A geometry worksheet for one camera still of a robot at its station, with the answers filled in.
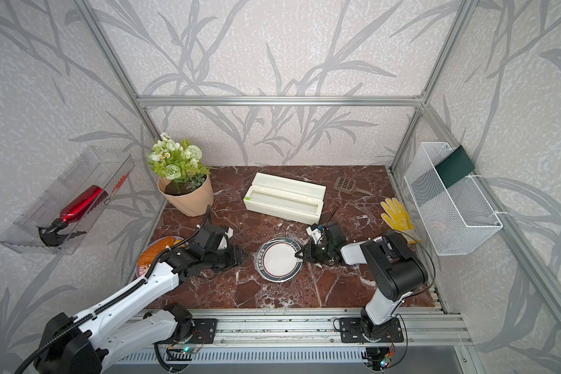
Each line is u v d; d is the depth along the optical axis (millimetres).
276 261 886
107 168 821
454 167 720
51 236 586
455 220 597
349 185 1116
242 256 737
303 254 879
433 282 466
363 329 648
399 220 1019
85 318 413
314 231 886
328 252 755
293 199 1003
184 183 918
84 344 385
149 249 869
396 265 476
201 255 617
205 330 733
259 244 938
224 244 654
